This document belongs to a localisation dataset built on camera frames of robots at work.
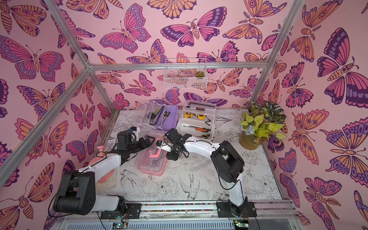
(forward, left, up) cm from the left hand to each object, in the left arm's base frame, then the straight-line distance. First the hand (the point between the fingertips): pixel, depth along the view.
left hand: (152, 139), depth 90 cm
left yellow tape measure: (+23, -23, -2) cm, 32 cm away
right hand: (-6, -11, -5) cm, 14 cm away
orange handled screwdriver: (+14, -34, -8) cm, 38 cm away
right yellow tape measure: (+20, -32, -1) cm, 38 cm away
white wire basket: (+37, -21, +24) cm, 48 cm away
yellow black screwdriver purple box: (+31, -5, -9) cm, 32 cm away
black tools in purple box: (+23, +2, -2) cm, 23 cm away
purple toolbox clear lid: (+38, +16, -10) cm, 43 cm away
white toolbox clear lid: (+19, -29, -3) cm, 35 cm away
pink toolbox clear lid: (-13, -1, -1) cm, 14 cm away
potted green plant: (+5, -65, +15) cm, 67 cm away
